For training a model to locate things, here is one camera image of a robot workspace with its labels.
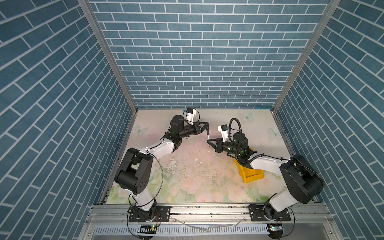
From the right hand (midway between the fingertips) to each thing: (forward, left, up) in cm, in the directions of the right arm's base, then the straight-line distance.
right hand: (206, 140), depth 83 cm
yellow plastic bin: (-12, -25, -14) cm, 31 cm away
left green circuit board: (-41, +26, -19) cm, 52 cm away
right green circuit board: (-36, -37, -22) cm, 56 cm away
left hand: (+6, -1, +6) cm, 9 cm away
